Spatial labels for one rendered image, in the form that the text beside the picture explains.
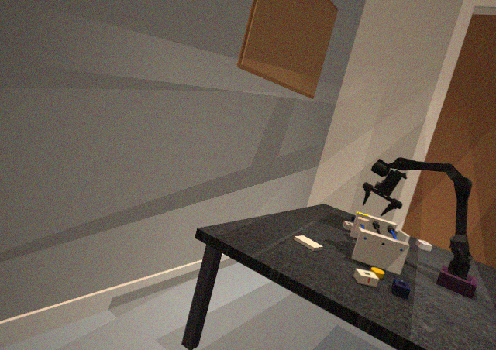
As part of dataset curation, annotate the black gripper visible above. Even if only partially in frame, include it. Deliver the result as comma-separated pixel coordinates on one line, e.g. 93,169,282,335
363,179,402,217

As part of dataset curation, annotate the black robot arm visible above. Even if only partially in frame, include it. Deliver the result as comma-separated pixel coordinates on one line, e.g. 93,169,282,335
371,157,473,280

